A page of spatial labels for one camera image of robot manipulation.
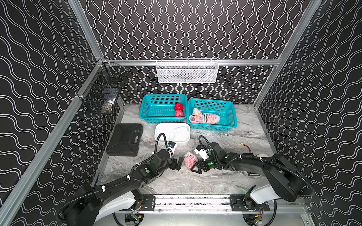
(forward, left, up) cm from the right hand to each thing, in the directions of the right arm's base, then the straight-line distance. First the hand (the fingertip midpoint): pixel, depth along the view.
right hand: (195, 167), depth 85 cm
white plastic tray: (+29, +21, +1) cm, 36 cm away
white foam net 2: (+19, +11, +2) cm, 21 cm away
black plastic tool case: (+16, +46, +4) cm, 48 cm away
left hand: (+4, +10, +9) cm, 15 cm away
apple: (+46, +12, +6) cm, 48 cm away
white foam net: (+26, +9, 0) cm, 28 cm away
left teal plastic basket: (+49, +27, 0) cm, 56 cm away
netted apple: (+2, +3, +5) cm, 6 cm away
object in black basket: (+26, +52, +25) cm, 64 cm away
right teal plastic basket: (+47, -26, +1) cm, 54 cm away
